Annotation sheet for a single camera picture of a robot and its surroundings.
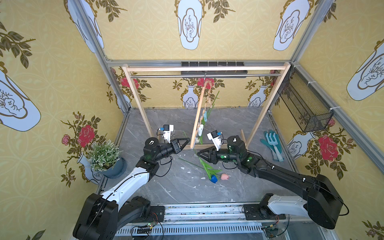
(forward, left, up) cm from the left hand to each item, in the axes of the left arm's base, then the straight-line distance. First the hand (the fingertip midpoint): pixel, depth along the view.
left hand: (191, 141), depth 74 cm
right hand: (-7, -4, -3) cm, 9 cm away
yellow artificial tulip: (+9, -7, +3) cm, 12 cm away
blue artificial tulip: (-8, -11, -22) cm, 26 cm away
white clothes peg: (+3, -4, +6) cm, 8 cm away
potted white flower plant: (-4, +44, -7) cm, 45 cm away
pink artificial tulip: (-11, -18, -21) cm, 29 cm away
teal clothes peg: (+10, -7, +7) cm, 14 cm away
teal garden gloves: (+8, -52, -22) cm, 57 cm away
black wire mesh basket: (+18, -66, +4) cm, 69 cm away
